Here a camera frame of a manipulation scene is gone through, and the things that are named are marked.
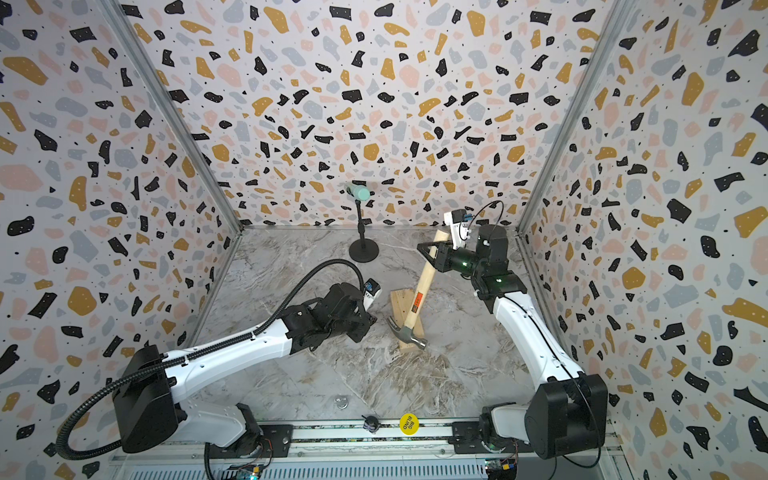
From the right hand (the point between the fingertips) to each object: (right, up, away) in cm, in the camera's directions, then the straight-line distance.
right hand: (426, 248), depth 74 cm
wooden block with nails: (-7, -17, +22) cm, 29 cm away
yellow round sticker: (-4, -45, +2) cm, 45 cm away
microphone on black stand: (-22, 0, +40) cm, 46 cm away
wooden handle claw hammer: (-4, -22, +5) cm, 23 cm away
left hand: (-13, -18, +5) cm, 22 cm away
